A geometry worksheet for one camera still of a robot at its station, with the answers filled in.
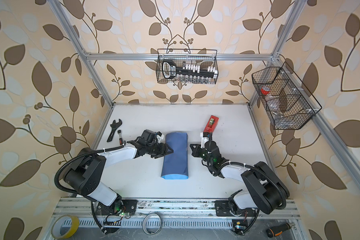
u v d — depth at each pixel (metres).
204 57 0.91
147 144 0.74
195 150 0.77
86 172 0.45
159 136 0.86
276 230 0.66
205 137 0.79
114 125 1.08
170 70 0.85
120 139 0.99
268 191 0.43
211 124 1.02
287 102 0.75
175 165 0.84
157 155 0.81
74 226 0.70
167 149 0.83
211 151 0.66
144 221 0.72
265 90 0.81
